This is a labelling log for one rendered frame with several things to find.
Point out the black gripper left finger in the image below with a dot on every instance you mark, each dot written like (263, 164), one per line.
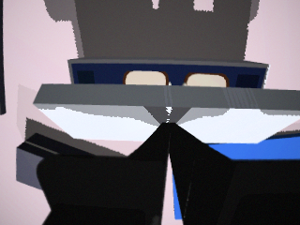
(137, 181)

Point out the brown glasses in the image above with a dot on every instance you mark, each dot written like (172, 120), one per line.
(161, 78)

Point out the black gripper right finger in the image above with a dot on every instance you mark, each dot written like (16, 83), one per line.
(209, 188)

